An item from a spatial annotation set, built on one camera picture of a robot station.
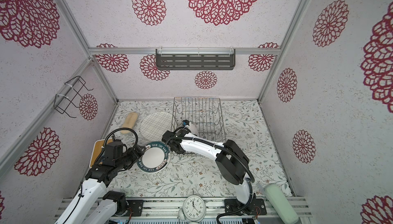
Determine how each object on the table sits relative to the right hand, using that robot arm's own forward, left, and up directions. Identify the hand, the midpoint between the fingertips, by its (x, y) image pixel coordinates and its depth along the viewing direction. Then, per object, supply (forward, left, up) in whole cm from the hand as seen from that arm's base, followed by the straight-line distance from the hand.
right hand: (192, 137), depth 87 cm
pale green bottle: (-30, -42, -9) cm, 52 cm away
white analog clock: (-34, -2, -7) cm, 35 cm away
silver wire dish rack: (+24, -5, -10) cm, 26 cm away
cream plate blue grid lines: (+16, +28, -10) cm, 34 cm away
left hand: (-11, +26, 0) cm, 28 cm away
